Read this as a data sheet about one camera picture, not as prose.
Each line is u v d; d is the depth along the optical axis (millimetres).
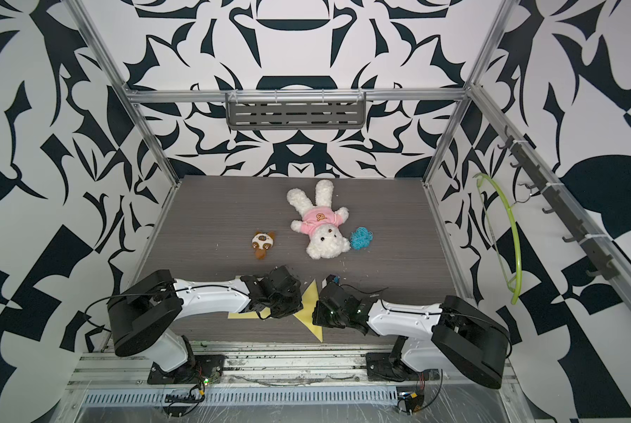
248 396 648
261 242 965
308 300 860
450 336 431
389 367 668
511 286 669
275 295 681
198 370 727
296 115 939
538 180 597
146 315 440
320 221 963
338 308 658
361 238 990
